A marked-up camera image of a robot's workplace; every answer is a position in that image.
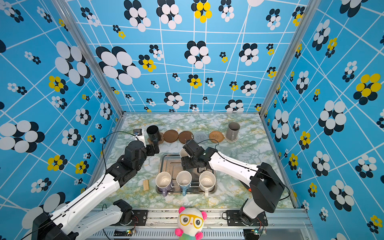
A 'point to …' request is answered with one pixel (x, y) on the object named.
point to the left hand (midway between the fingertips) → (150, 139)
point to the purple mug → (163, 182)
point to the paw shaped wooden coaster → (160, 142)
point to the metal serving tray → (172, 163)
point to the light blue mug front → (184, 179)
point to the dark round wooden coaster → (171, 135)
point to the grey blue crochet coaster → (201, 136)
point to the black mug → (153, 132)
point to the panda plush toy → (190, 222)
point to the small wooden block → (146, 185)
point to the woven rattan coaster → (216, 135)
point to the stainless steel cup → (232, 131)
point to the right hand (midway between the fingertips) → (187, 163)
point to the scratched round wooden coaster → (184, 136)
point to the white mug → (207, 181)
